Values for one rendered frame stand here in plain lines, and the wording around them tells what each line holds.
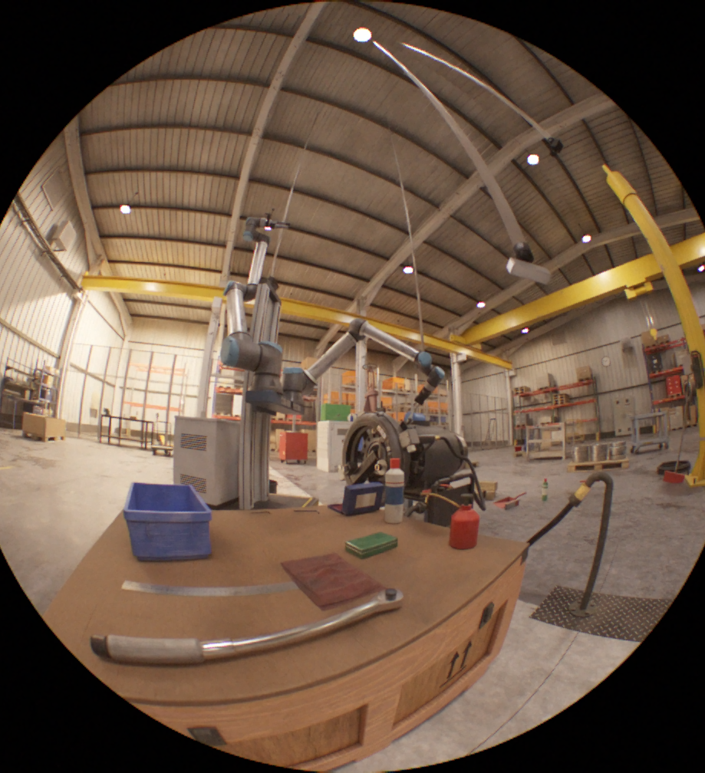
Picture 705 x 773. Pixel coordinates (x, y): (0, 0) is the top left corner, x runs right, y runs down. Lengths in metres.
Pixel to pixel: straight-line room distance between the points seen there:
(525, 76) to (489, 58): 1.00
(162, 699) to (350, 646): 0.25
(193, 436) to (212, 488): 0.32
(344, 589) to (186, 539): 0.34
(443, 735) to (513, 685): 0.26
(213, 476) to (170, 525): 0.95
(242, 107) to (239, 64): 1.33
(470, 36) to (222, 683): 8.42
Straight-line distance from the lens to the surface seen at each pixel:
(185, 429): 1.64
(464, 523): 0.70
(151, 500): 0.89
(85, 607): 0.52
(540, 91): 8.94
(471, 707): 0.92
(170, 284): 10.38
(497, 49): 8.24
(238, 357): 1.31
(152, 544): 0.63
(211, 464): 1.53
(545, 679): 1.03
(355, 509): 1.02
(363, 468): 2.01
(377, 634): 0.44
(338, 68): 7.79
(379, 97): 7.93
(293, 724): 0.46
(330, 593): 0.50
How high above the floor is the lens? 0.77
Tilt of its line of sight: 11 degrees up
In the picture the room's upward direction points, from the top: 1 degrees clockwise
